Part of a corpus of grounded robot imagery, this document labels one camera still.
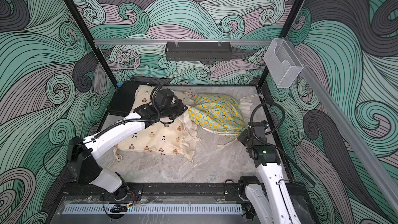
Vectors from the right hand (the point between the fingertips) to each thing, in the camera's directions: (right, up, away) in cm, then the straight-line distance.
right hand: (243, 134), depth 77 cm
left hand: (-28, +15, 0) cm, 31 cm away
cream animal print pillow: (-35, -4, +11) cm, 37 cm away
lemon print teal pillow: (-11, +9, +9) cm, 17 cm away
